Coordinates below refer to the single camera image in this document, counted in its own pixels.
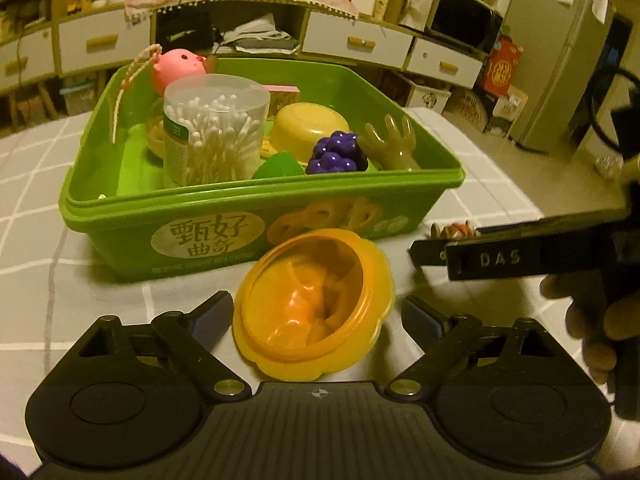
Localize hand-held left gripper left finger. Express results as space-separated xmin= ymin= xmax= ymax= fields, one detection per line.
xmin=75 ymin=290 xmax=253 ymax=403

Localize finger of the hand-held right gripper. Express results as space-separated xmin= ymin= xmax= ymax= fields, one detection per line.
xmin=409 ymin=211 xmax=617 ymax=269
xmin=445 ymin=231 xmax=619 ymax=282

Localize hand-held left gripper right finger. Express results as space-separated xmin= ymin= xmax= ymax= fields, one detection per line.
xmin=384 ymin=294 xmax=564 ymax=399

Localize small brown figurine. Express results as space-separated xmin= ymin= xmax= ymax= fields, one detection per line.
xmin=430 ymin=221 xmax=479 ymax=241

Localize orange pumpkin-shaped bowl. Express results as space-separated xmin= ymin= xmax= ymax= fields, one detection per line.
xmin=232 ymin=228 xmax=396 ymax=380

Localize olive rubber hand toy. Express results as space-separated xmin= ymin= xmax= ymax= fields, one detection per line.
xmin=357 ymin=114 xmax=421 ymax=171

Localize green plastic storage box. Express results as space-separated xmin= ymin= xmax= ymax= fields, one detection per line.
xmin=59 ymin=57 xmax=467 ymax=284

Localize purple toy grapes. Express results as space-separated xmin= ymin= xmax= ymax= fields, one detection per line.
xmin=306 ymin=131 xmax=370 ymax=176

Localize green toy fruit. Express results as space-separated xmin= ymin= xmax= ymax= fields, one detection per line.
xmin=251 ymin=151 xmax=307 ymax=180

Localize yellow plastic toy pot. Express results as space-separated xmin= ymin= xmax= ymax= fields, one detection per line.
xmin=270 ymin=102 xmax=352 ymax=166

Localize clear cotton swab container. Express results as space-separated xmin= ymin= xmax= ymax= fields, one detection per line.
xmin=161 ymin=74 xmax=272 ymax=189

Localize pink pig toy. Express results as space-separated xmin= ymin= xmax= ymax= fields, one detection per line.
xmin=113 ymin=44 xmax=221 ymax=143

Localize person's right hand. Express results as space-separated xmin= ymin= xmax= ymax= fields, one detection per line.
xmin=540 ymin=274 xmax=622 ymax=387

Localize grey checked blanket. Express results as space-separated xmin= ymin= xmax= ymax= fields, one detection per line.
xmin=0 ymin=106 xmax=632 ymax=480

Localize brown cardboard box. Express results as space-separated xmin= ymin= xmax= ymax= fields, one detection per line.
xmin=485 ymin=85 xmax=530 ymax=139

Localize dark printed gift box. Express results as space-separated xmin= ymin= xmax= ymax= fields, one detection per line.
xmin=445 ymin=87 xmax=489 ymax=131

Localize grey refrigerator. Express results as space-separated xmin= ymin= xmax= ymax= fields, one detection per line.
xmin=510 ymin=0 xmax=637 ymax=154

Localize white cutout crate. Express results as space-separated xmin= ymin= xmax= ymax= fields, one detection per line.
xmin=407 ymin=75 xmax=451 ymax=111

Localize red square gift bag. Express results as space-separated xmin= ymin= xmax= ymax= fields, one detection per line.
xmin=475 ymin=37 xmax=524 ymax=99

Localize white cabinet drawer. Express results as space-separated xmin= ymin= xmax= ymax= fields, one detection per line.
xmin=301 ymin=12 xmax=414 ymax=69
xmin=405 ymin=38 xmax=485 ymax=89
xmin=57 ymin=12 xmax=154 ymax=74
xmin=0 ymin=29 xmax=54 ymax=92

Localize black microwave oven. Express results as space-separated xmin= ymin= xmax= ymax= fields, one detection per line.
xmin=425 ymin=0 xmax=504 ymax=54

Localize white carton box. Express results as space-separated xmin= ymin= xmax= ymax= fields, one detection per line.
xmin=400 ymin=0 xmax=441 ymax=31

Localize blue-lidded storage box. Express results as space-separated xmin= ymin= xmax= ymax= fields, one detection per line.
xmin=60 ymin=87 xmax=96 ymax=116

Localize folded cloth bags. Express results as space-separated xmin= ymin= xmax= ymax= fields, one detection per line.
xmin=220 ymin=15 xmax=301 ymax=56

